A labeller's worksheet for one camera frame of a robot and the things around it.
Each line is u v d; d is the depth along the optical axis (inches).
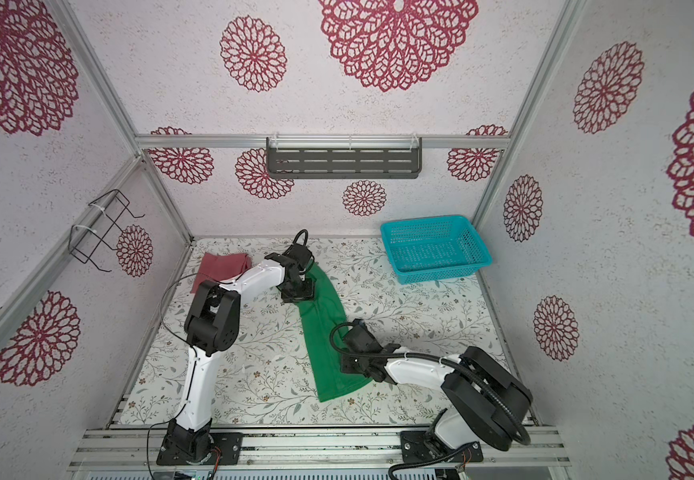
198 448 25.6
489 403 17.1
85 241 28.8
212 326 22.9
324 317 37.2
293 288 34.5
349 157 36.3
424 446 26.2
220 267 42.0
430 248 46.2
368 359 26.4
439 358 19.4
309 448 29.9
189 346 23.8
